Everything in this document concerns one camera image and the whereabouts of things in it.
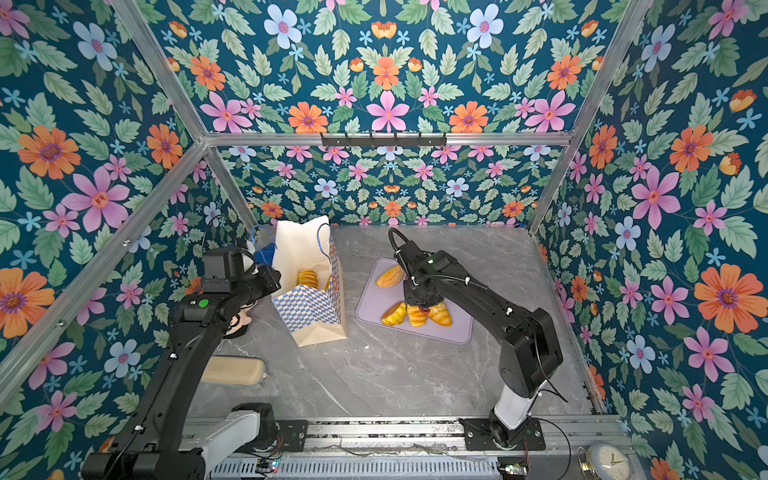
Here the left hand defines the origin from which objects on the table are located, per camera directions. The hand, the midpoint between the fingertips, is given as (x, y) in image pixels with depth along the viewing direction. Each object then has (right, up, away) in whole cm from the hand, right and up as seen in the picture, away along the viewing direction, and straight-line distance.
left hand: (281, 265), depth 73 cm
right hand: (+34, -9, +11) cm, 37 cm away
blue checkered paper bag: (+7, -9, +2) cm, 11 cm away
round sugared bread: (+26, -5, +25) cm, 37 cm away
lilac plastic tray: (+20, -13, +26) cm, 35 cm away
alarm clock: (+76, -44, -7) cm, 88 cm away
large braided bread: (-2, -5, +26) cm, 26 cm away
